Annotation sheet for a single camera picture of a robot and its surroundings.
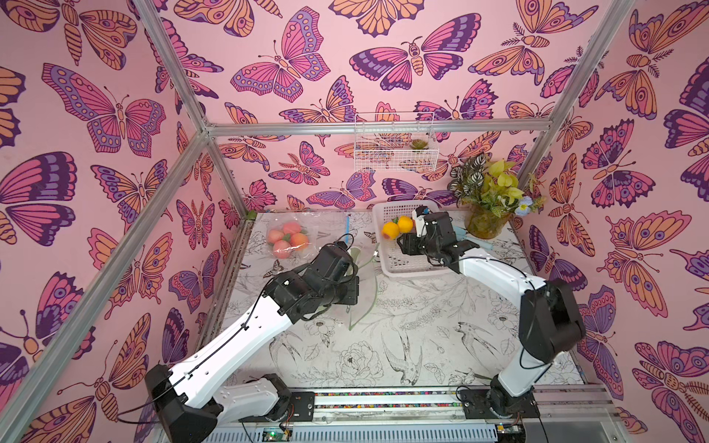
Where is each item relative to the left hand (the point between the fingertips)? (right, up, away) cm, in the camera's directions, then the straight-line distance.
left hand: (359, 286), depth 72 cm
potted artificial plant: (+45, +28, +24) cm, 58 cm away
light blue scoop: (+42, +14, +41) cm, 60 cm away
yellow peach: (+12, +15, +34) cm, 39 cm away
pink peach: (-29, +8, +29) cm, 42 cm away
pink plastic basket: (+13, +3, +31) cm, 34 cm away
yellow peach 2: (+17, +17, +33) cm, 41 cm away
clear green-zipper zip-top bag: (+3, -5, +28) cm, 29 cm away
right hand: (+16, +13, +19) cm, 28 cm away
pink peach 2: (-27, +16, +37) cm, 49 cm away
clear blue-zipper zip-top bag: (-16, +16, +44) cm, 50 cm away
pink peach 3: (-33, +13, +34) cm, 49 cm away
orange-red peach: (-23, +11, +32) cm, 41 cm away
